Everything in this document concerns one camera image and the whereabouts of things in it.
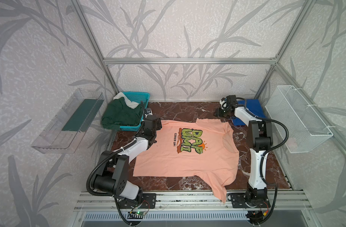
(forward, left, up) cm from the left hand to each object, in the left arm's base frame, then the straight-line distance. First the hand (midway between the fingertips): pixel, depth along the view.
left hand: (154, 114), depth 91 cm
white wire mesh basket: (-24, -72, +21) cm, 79 cm away
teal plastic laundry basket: (+26, +19, -11) cm, 34 cm away
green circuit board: (-52, +5, -17) cm, 55 cm away
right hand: (+13, -45, -9) cm, 48 cm away
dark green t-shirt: (+10, +30, -11) cm, 34 cm away
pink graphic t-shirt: (-16, -34, -16) cm, 41 cm away
